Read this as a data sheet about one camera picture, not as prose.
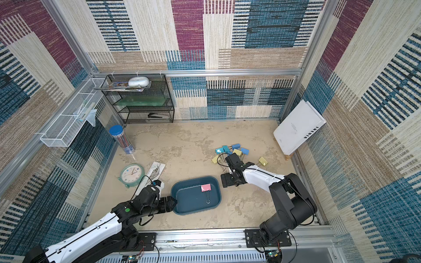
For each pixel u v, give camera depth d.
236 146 1.05
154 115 1.11
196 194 0.89
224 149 1.03
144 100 1.02
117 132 0.90
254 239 0.74
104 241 0.53
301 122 0.89
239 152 1.05
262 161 0.97
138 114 1.19
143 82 0.88
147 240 0.73
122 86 0.92
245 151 1.05
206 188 0.87
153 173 0.94
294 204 0.44
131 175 0.92
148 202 0.64
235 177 0.66
